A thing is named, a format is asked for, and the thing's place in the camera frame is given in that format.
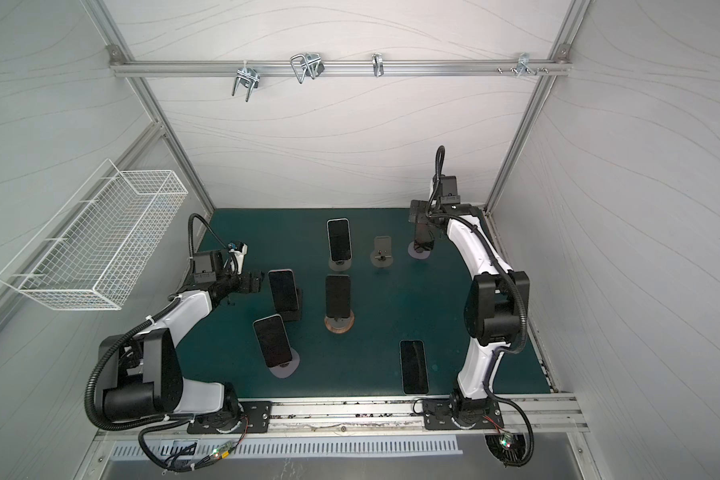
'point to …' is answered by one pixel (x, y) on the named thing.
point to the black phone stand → (293, 315)
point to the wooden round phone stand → (342, 325)
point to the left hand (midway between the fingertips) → (252, 267)
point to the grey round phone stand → (381, 256)
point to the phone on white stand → (340, 239)
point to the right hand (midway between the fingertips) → (433, 203)
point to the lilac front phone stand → (287, 370)
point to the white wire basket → (98, 246)
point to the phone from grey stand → (413, 367)
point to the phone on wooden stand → (338, 295)
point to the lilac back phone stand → (417, 255)
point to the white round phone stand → (340, 265)
